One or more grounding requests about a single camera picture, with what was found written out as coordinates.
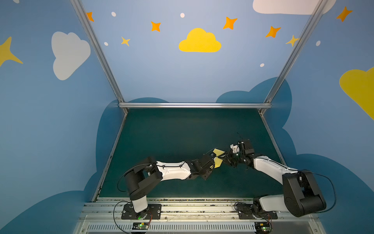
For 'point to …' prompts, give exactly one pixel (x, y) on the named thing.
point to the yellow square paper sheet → (217, 161)
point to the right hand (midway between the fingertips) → (219, 156)
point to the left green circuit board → (140, 225)
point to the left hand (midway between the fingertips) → (209, 169)
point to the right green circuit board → (262, 227)
